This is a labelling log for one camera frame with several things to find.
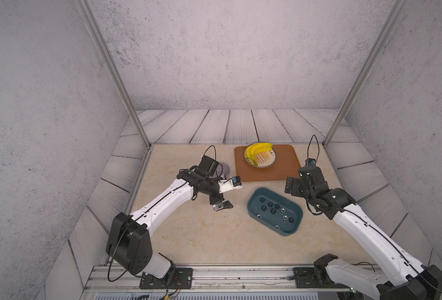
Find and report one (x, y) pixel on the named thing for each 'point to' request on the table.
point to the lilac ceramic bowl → (221, 168)
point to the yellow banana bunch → (253, 149)
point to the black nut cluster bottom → (263, 207)
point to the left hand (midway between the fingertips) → (231, 194)
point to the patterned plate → (262, 159)
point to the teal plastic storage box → (273, 200)
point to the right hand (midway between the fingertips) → (299, 182)
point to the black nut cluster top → (273, 210)
